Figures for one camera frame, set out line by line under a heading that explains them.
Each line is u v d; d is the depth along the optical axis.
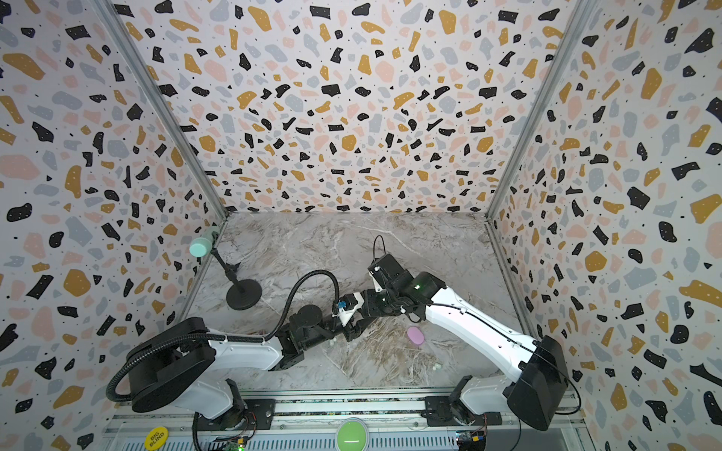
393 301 0.56
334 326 0.70
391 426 0.73
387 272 0.58
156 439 0.70
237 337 0.52
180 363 0.43
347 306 0.65
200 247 0.67
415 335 0.88
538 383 0.39
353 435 0.69
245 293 0.96
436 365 0.82
